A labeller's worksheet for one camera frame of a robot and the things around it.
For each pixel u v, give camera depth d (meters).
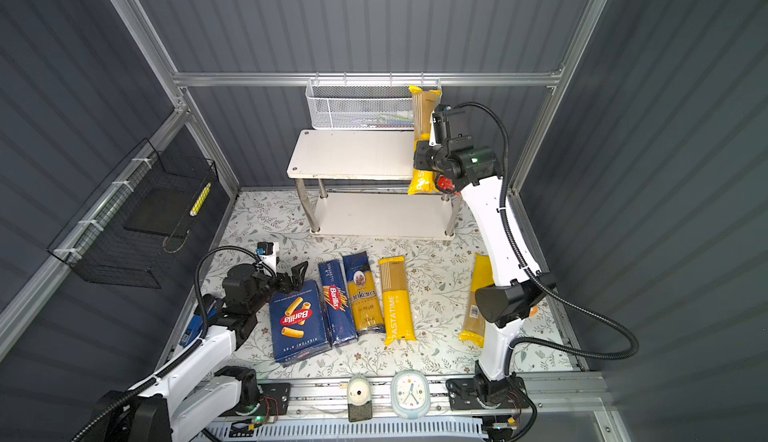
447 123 0.52
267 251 0.72
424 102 0.75
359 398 0.68
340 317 0.84
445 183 0.71
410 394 0.72
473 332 0.82
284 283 0.75
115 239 0.69
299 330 0.79
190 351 0.51
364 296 0.89
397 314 0.85
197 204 0.79
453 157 0.53
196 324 0.84
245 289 0.64
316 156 0.83
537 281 0.45
